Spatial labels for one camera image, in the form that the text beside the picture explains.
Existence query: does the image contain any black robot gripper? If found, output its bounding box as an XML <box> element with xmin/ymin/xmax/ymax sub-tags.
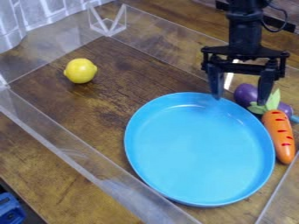
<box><xmin>200</xmin><ymin>12</ymin><xmax>289</xmax><ymax>106</ymax></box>

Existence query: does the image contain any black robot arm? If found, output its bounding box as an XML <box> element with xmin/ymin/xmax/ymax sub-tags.
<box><xmin>200</xmin><ymin>0</ymin><xmax>289</xmax><ymax>105</ymax></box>

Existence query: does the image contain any purple toy eggplant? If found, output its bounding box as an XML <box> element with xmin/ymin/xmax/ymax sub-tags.
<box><xmin>233</xmin><ymin>83</ymin><xmax>299</xmax><ymax>123</ymax></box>

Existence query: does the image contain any blue round plastic tray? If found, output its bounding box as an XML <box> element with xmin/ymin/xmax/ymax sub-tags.
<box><xmin>124</xmin><ymin>92</ymin><xmax>276</xmax><ymax>207</ymax></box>

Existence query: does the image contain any orange toy carrot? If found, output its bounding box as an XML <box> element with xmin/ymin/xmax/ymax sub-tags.
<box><xmin>246</xmin><ymin>89</ymin><xmax>294</xmax><ymax>165</ymax></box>

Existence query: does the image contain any yellow toy lemon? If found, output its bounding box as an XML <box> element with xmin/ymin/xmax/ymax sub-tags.
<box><xmin>62</xmin><ymin>58</ymin><xmax>98</xmax><ymax>84</ymax></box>

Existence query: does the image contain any white patterned curtain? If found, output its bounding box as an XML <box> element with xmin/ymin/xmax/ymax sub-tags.
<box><xmin>0</xmin><ymin>0</ymin><xmax>112</xmax><ymax>53</ymax></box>

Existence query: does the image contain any blue plastic object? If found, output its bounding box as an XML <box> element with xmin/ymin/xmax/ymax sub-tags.
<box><xmin>0</xmin><ymin>192</ymin><xmax>25</xmax><ymax>224</ymax></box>

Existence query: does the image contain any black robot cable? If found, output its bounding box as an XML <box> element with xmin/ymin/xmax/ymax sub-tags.
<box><xmin>260</xmin><ymin>3</ymin><xmax>289</xmax><ymax>33</ymax></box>

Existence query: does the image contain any clear acrylic enclosure wall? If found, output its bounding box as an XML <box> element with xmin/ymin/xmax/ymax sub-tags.
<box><xmin>0</xmin><ymin>0</ymin><xmax>299</xmax><ymax>224</ymax></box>

